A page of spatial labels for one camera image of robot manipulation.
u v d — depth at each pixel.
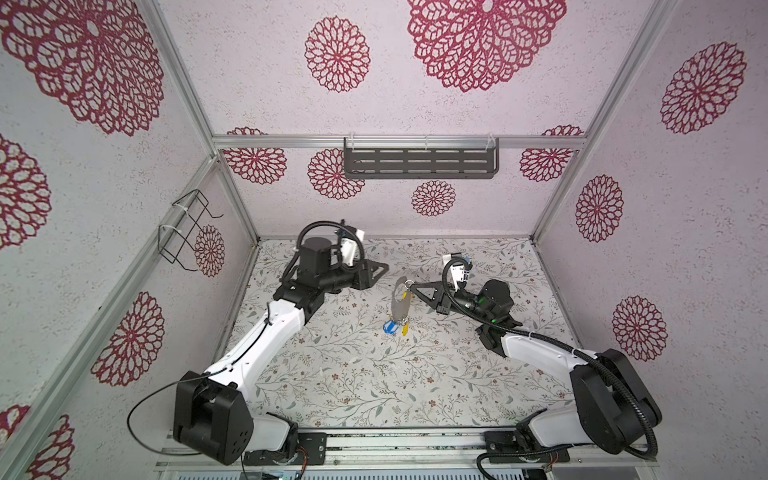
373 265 0.76
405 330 0.95
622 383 0.44
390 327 0.81
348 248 0.67
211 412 0.40
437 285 0.70
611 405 0.43
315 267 0.57
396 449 0.76
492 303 0.62
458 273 0.70
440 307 0.67
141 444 0.41
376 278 0.72
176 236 0.75
